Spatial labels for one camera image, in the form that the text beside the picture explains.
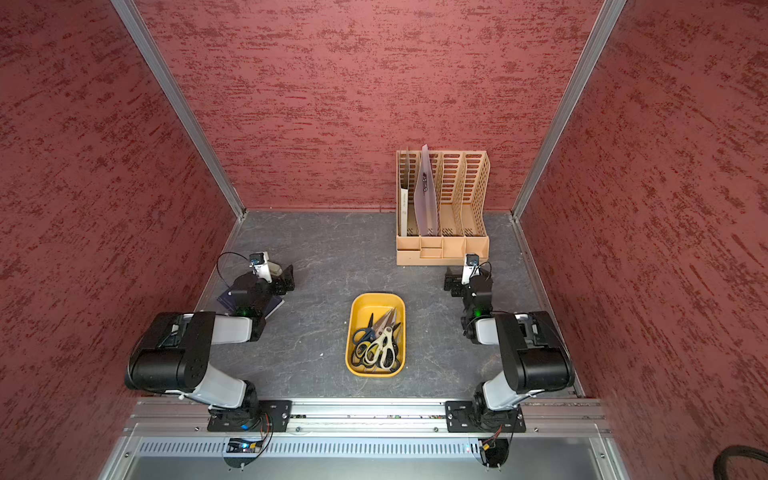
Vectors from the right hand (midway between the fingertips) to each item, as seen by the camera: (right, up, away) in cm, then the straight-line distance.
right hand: (462, 270), depth 94 cm
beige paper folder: (-19, +19, -2) cm, 27 cm away
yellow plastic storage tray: (-33, -11, -4) cm, 35 cm away
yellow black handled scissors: (-32, -21, -15) cm, 41 cm away
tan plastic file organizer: (-3, +24, +27) cm, 36 cm away
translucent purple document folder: (-9, +27, +23) cm, 37 cm away
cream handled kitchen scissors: (-25, -21, -14) cm, 35 cm away
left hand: (-60, 0, 0) cm, 60 cm away
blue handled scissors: (-31, -18, -9) cm, 37 cm away
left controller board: (-61, -43, -22) cm, 78 cm away
